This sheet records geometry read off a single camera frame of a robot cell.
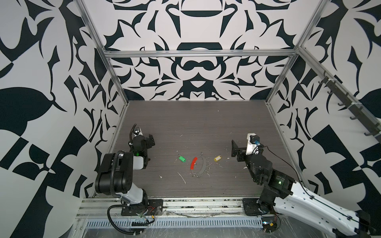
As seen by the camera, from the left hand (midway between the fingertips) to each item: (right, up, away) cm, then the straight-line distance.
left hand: (141, 134), depth 93 cm
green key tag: (+25, -14, -2) cm, 29 cm away
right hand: (+56, 0, -21) cm, 59 cm away
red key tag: (+32, -16, -4) cm, 36 cm away
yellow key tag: (+47, -14, -1) cm, 49 cm away
